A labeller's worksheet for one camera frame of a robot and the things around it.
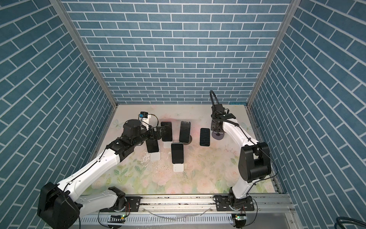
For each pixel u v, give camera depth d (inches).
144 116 26.8
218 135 36.7
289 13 28.8
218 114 27.7
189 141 37.1
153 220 30.3
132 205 28.9
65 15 28.5
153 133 27.3
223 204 29.0
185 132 36.8
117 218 28.5
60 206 14.9
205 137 40.1
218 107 28.4
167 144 38.1
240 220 29.0
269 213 29.1
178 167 34.2
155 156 35.6
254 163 18.2
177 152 31.7
